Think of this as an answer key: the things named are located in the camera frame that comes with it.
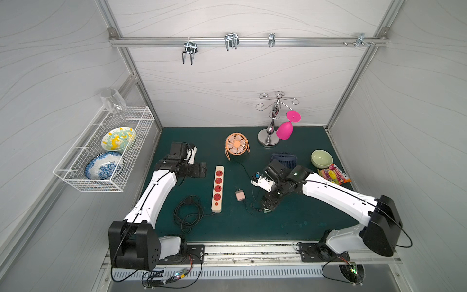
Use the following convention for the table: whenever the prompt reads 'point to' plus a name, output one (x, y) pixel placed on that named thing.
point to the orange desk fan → (236, 143)
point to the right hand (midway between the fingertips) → (266, 195)
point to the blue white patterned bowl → (101, 166)
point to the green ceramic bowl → (321, 159)
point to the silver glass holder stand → (267, 137)
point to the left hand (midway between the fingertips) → (197, 169)
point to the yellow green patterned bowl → (118, 139)
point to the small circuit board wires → (154, 278)
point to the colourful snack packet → (334, 174)
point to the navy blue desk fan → (287, 159)
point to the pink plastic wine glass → (286, 128)
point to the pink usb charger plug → (240, 194)
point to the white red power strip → (217, 189)
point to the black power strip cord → (189, 212)
